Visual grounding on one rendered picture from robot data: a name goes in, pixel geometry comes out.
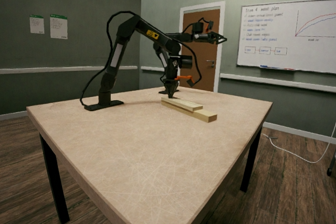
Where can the light wooden slat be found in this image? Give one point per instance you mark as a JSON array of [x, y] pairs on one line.
[[183, 103]]

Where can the wooden rail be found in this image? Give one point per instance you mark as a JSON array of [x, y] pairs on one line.
[[203, 115]]

